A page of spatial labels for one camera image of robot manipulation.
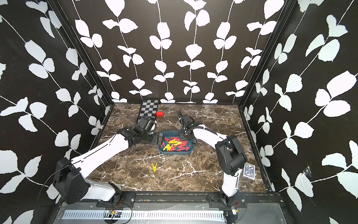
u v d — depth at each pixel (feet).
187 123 2.41
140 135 2.01
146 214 2.30
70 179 1.29
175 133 3.33
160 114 3.73
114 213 2.30
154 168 2.80
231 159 1.60
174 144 3.12
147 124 2.08
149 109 3.74
